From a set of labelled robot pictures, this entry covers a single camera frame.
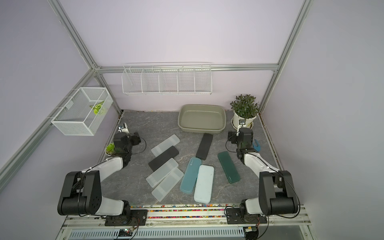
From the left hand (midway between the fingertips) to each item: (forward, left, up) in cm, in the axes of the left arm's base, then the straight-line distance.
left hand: (132, 132), depth 90 cm
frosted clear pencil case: (+1, -22, -13) cm, 25 cm away
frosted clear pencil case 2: (-24, -15, -12) cm, 31 cm away
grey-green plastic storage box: (+17, -44, -10) cm, 49 cm away
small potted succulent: (-9, +12, -4) cm, 15 cm away
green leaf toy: (+6, +15, +16) cm, 23 cm away
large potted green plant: (+10, -71, +6) cm, 72 cm away
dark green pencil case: (-20, -58, -14) cm, 63 cm away
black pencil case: (-11, -18, -13) cm, 25 cm away
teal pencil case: (-28, -33, -13) cm, 45 cm away
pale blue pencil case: (-33, -41, -11) cm, 54 cm away
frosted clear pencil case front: (-31, -19, -12) cm, 38 cm away
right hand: (-3, -65, +1) cm, 65 cm away
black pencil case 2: (-5, -44, -15) cm, 47 cm away
